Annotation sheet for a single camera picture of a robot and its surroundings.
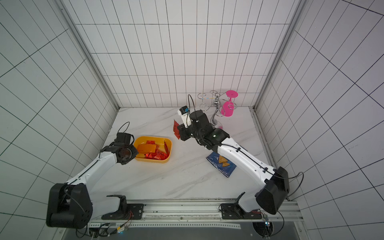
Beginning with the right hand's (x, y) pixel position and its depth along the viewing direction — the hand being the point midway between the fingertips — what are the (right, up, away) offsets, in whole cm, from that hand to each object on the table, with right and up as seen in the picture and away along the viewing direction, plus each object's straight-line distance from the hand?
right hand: (172, 129), depth 72 cm
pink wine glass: (+30, +11, +12) cm, 34 cm away
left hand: (-25, -17, +15) cm, 34 cm away
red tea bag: (-11, -17, +18) cm, 27 cm away
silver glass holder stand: (+26, +12, +17) cm, 34 cm away
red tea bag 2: (-5, -15, +18) cm, 24 cm away
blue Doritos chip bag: (+30, -23, +16) cm, 41 cm away
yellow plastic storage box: (-13, -10, +26) cm, 31 cm away
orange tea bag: (-19, -13, +19) cm, 29 cm away
